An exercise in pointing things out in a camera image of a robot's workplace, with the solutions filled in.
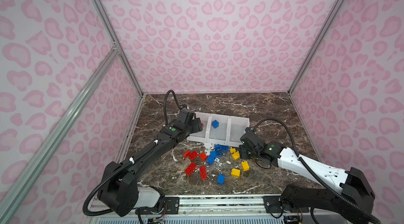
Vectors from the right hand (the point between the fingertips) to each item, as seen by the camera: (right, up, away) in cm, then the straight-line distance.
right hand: (243, 151), depth 81 cm
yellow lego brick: (+2, -8, +2) cm, 9 cm away
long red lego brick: (-27, -10, +3) cm, 29 cm away
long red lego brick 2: (-21, -12, +1) cm, 24 cm away
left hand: (-24, +15, +3) cm, 29 cm away
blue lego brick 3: (-14, -4, +9) cm, 17 cm away
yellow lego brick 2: (-4, -12, 0) cm, 12 cm away
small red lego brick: (-21, +11, +20) cm, 31 cm away
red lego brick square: (-21, -5, +7) cm, 22 cm away
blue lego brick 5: (-11, -14, -1) cm, 18 cm away
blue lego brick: (-13, +12, +17) cm, 25 cm away
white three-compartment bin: (-10, +9, +19) cm, 23 cm away
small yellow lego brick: (-4, -2, +9) cm, 10 cm away
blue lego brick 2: (-10, -1, +10) cm, 14 cm away
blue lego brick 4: (-17, -6, +3) cm, 18 cm away
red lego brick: (-27, -4, +7) cm, 28 cm away
